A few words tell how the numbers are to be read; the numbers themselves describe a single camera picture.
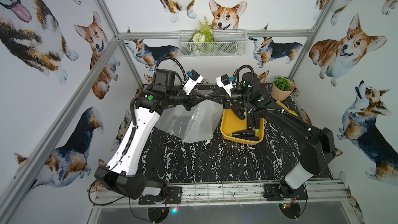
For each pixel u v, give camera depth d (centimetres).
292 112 103
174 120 101
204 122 75
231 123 98
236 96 64
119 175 38
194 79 57
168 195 73
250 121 98
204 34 82
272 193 73
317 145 42
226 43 92
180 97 56
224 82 58
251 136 90
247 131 92
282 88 103
